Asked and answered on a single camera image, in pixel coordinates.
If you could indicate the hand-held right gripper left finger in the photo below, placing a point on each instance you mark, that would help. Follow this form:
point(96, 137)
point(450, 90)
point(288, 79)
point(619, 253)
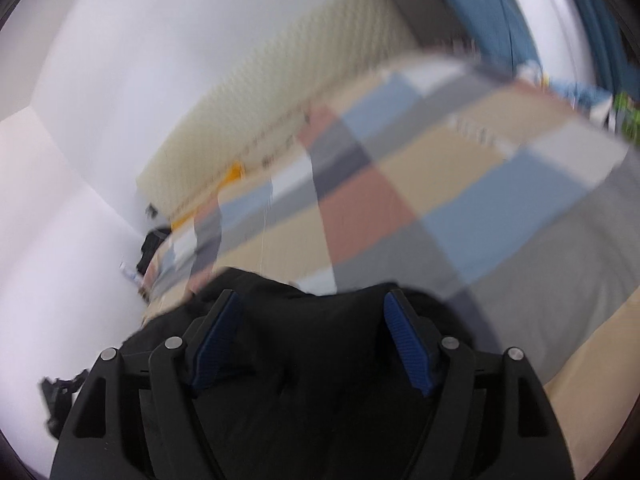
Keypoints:
point(215, 345)

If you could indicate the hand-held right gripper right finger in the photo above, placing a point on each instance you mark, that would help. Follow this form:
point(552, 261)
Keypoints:
point(407, 345)

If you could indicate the black puffer jacket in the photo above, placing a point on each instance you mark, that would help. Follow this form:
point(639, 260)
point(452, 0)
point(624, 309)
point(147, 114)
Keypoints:
point(320, 360)

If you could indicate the white spray bottle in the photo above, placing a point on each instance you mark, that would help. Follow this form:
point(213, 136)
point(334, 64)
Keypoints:
point(130, 272)

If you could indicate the black bag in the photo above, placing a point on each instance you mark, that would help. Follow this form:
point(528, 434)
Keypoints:
point(150, 250)

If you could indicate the bed with plaid quilt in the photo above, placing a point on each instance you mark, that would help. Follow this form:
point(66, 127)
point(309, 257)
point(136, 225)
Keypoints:
point(450, 185)

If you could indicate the yellow pillow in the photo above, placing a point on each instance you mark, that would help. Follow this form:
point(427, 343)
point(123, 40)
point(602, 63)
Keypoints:
point(232, 174)

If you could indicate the cream quilted headboard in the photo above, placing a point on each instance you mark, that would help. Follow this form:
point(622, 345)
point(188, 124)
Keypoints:
point(280, 90)

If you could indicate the white toy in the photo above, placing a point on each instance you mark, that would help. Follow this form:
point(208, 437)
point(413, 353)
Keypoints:
point(530, 71)

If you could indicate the crumpled blue cloth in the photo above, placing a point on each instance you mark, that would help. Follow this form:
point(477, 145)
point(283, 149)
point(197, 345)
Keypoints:
point(580, 94)

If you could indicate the blue cloth-covered chair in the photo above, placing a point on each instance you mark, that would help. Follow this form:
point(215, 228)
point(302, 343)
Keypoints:
point(490, 15)

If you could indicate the blue curtain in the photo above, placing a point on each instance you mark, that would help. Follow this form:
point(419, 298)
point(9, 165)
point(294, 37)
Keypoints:
point(600, 25)

